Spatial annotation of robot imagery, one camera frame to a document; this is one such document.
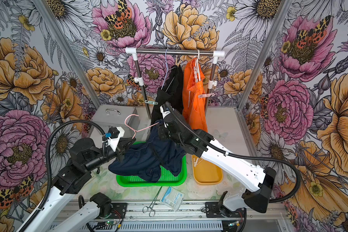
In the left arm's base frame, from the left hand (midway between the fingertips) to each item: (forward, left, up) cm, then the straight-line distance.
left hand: (133, 142), depth 65 cm
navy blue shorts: (0, -5, -14) cm, 15 cm away
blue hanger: (+57, -12, +1) cm, 58 cm away
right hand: (+7, -12, +2) cm, 14 cm away
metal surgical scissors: (-22, -6, -31) cm, 38 cm away
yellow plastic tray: (-2, -37, -32) cm, 49 cm away
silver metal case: (+27, +10, -18) cm, 34 cm away
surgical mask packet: (-16, -17, -30) cm, 38 cm away
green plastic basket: (-5, -13, -31) cm, 34 cm away
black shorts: (+30, -17, +4) cm, 34 cm away
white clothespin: (+3, -31, -29) cm, 42 cm away
